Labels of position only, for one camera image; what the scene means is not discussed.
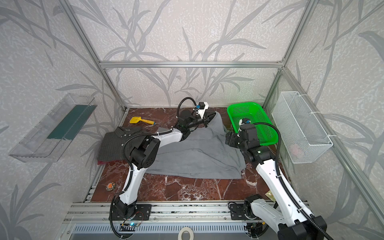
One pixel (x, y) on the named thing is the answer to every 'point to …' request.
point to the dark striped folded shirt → (116, 145)
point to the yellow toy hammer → (135, 119)
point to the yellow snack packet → (270, 195)
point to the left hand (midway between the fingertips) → (218, 109)
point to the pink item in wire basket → (296, 151)
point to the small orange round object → (110, 186)
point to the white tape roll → (186, 229)
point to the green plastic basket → (254, 112)
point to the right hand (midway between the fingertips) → (231, 131)
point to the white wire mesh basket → (302, 137)
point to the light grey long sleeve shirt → (205, 154)
